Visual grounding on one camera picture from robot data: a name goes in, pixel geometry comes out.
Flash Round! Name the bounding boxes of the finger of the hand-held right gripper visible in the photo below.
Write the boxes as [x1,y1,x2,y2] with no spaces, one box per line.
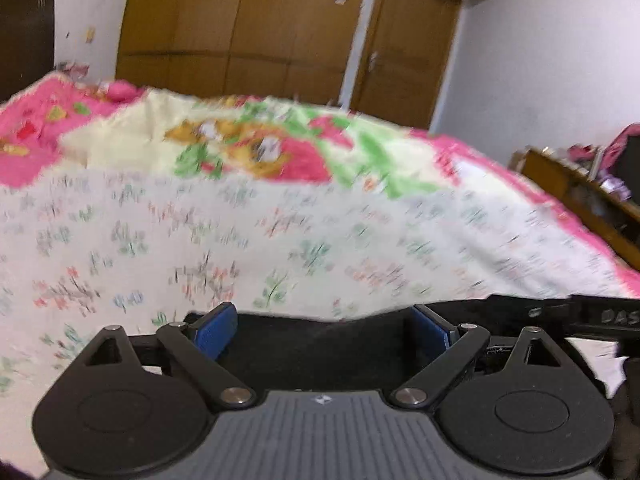
[487,294,573,333]

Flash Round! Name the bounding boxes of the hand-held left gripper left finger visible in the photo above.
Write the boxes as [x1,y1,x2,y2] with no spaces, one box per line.
[82,301,257,412]

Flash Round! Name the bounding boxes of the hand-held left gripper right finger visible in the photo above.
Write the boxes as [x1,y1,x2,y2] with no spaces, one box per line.
[389,304,572,409]

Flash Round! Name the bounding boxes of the black pants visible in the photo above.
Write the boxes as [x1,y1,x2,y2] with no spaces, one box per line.
[185,302,501,396]

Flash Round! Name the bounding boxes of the white floral bed sheet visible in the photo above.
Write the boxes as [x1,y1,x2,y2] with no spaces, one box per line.
[0,165,632,476]

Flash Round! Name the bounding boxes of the wooden side desk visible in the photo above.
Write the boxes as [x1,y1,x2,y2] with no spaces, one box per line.
[510,145,640,271]

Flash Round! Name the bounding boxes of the pink object on desk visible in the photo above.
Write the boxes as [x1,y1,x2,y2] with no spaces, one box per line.
[602,122,640,171]

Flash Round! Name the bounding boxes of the pink soft toy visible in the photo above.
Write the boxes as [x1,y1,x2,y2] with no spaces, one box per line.
[107,80,146,103]

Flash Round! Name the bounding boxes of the brown wooden door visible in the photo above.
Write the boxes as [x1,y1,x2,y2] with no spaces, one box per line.
[350,0,506,131]

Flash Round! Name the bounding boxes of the brown wooden wardrobe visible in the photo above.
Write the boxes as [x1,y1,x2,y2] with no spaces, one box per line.
[115,0,373,106]

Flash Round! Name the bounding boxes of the dark wooden headboard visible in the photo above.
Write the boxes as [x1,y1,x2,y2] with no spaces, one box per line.
[0,0,56,103]

